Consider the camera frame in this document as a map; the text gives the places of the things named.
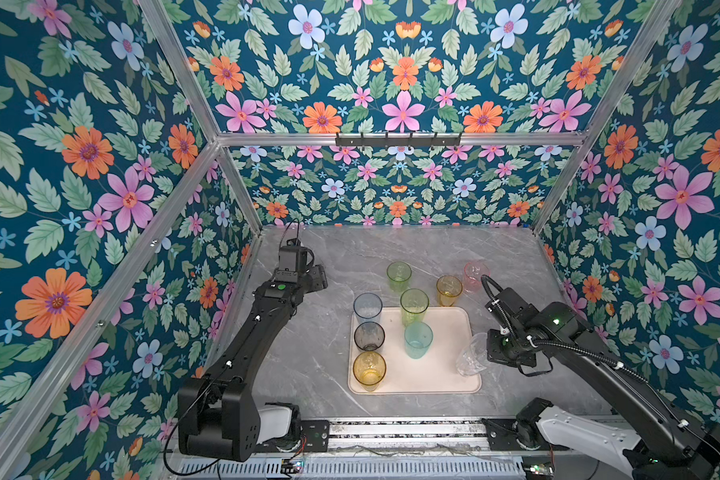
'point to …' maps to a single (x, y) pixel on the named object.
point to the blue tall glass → (367, 305)
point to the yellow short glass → (448, 288)
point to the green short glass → (398, 274)
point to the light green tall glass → (414, 303)
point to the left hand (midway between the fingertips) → (316, 266)
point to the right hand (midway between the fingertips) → (488, 355)
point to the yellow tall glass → (369, 369)
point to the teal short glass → (418, 336)
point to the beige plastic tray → (435, 373)
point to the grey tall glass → (369, 335)
